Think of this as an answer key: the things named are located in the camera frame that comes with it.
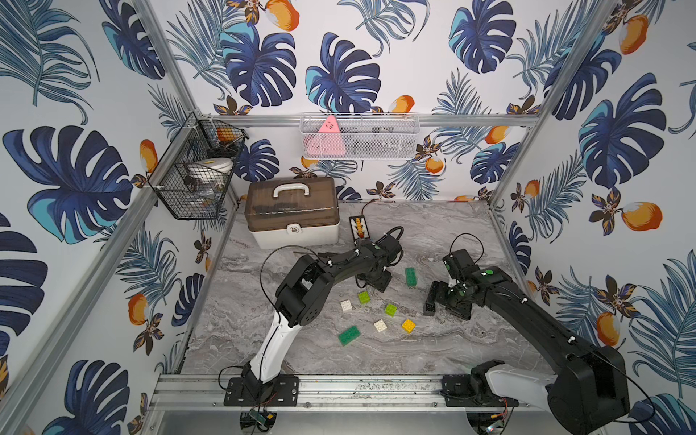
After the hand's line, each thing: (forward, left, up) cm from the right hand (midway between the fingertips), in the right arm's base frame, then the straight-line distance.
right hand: (438, 302), depth 82 cm
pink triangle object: (+43, +34, +28) cm, 62 cm away
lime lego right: (+1, +13, -7) cm, 15 cm away
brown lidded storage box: (+25, +46, +13) cm, 54 cm away
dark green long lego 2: (-8, +27, -7) cm, 29 cm away
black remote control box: (+35, +24, -6) cm, 43 cm away
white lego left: (+2, +28, -7) cm, 29 cm away
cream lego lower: (-5, +17, -7) cm, 19 cm away
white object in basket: (+28, +67, +29) cm, 78 cm away
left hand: (+12, +18, -6) cm, 22 cm away
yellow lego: (-4, +8, -8) cm, 12 cm away
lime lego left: (+5, +22, -7) cm, 24 cm away
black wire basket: (+23, +77, +22) cm, 83 cm away
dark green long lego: (+12, +5, -6) cm, 15 cm away
